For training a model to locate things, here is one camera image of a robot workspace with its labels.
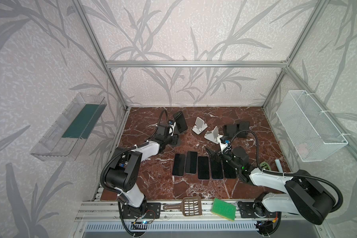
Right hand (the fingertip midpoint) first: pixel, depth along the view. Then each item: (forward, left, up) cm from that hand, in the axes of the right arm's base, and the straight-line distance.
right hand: (212, 142), depth 84 cm
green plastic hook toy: (-8, -32, -14) cm, 36 cm away
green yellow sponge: (-31, -4, -11) cm, 34 cm away
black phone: (-10, -4, -16) cm, 19 cm away
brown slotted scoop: (-30, +13, -14) cm, 35 cm away
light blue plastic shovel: (-9, -40, -12) cm, 43 cm away
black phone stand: (+14, -14, -8) cm, 22 cm away
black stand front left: (+16, -23, -6) cm, 29 cm away
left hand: (+10, +22, -7) cm, 26 cm away
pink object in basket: (-9, -43, +7) cm, 45 cm away
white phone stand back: (+17, +6, -7) cm, 20 cm away
